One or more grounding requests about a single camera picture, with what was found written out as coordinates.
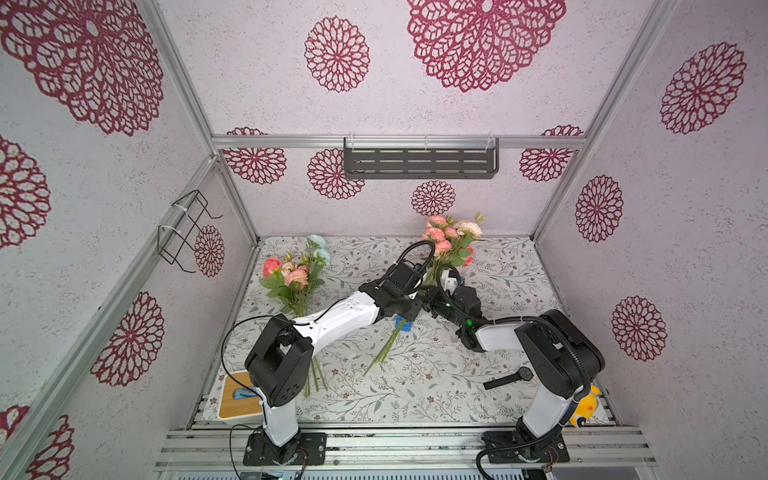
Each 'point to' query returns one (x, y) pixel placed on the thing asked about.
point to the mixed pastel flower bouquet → (294, 280)
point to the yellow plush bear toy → (586, 407)
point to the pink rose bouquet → (450, 239)
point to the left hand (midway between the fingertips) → (411, 303)
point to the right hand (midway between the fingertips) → (409, 285)
